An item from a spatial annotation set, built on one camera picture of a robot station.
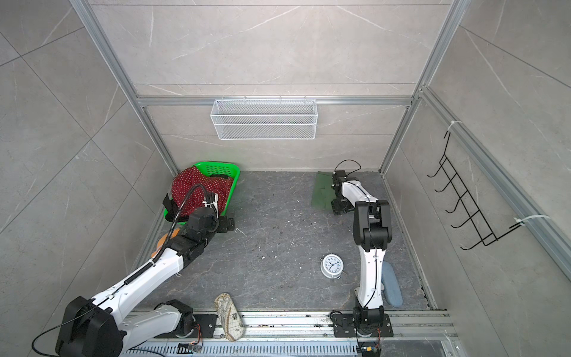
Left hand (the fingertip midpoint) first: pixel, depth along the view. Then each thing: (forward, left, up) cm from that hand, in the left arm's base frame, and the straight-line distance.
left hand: (224, 209), depth 83 cm
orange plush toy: (-6, +28, -13) cm, 32 cm away
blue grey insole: (-26, -61, -14) cm, 68 cm away
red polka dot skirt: (+20, +24, -7) cm, 32 cm away
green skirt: (+19, -42, -17) cm, 49 cm away
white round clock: (-18, -41, -15) cm, 47 cm away
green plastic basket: (+34, +11, -13) cm, 38 cm away
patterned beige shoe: (-35, -5, -14) cm, 38 cm away
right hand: (+9, -54, -17) cm, 58 cm away
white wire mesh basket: (+41, -15, +12) cm, 45 cm away
